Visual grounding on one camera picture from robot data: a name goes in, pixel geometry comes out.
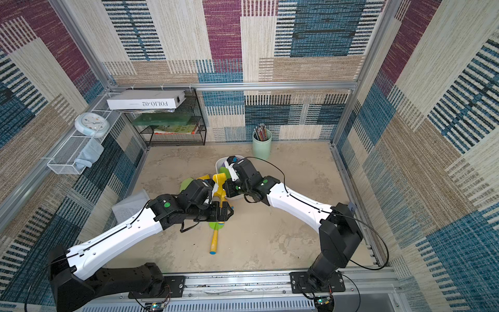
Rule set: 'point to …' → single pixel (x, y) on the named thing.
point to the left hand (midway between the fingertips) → (225, 212)
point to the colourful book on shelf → (175, 129)
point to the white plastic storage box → (218, 165)
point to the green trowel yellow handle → (216, 226)
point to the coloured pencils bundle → (261, 132)
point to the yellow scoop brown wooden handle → (206, 177)
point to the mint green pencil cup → (262, 142)
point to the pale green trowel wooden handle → (185, 184)
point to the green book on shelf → (164, 119)
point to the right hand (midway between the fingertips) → (222, 184)
